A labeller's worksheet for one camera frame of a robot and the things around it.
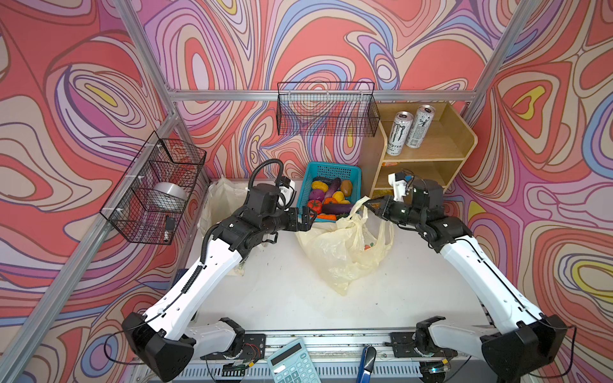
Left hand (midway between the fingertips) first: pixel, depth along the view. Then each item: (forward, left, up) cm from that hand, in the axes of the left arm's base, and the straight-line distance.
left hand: (307, 211), depth 70 cm
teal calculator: (-35, +4, -28) cm, 45 cm away
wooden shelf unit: (+29, -43, +4) cm, 52 cm away
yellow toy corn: (+35, -6, -25) cm, 43 cm away
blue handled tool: (-34, -17, -25) cm, 46 cm away
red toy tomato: (+21, -4, -24) cm, 32 cm away
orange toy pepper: (+25, -9, -25) cm, 37 cm away
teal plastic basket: (+38, -22, -21) cm, 49 cm away
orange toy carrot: (+14, -9, -23) cm, 28 cm away
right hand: (+3, -18, -2) cm, 18 cm away
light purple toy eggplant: (+34, -12, -26) cm, 45 cm away
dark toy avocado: (+40, -6, -26) cm, 48 cm away
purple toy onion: (+29, -4, -25) cm, 39 cm away
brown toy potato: (+33, -18, -25) cm, 46 cm away
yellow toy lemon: (+29, -14, -26) cm, 41 cm away
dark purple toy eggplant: (+22, -13, -28) cm, 38 cm away
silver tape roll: (+4, +42, +2) cm, 42 cm away
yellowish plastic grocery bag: (-7, -12, -12) cm, 18 cm away
